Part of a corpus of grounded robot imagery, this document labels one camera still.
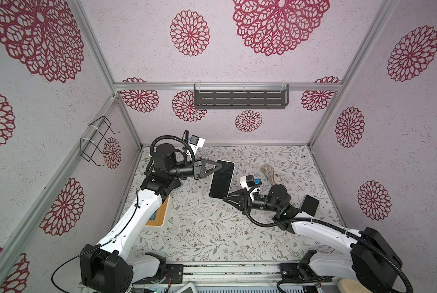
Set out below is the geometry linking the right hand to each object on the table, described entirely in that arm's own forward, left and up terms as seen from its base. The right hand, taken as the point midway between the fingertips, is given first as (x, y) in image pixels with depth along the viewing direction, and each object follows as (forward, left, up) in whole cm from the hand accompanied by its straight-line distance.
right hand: (224, 198), depth 67 cm
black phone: (+12, -44, -28) cm, 54 cm away
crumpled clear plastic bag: (+30, -25, -24) cm, 45 cm away
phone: (+3, +1, +7) cm, 8 cm away
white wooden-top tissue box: (0, +29, -20) cm, 35 cm away
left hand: (+7, +2, +9) cm, 12 cm away
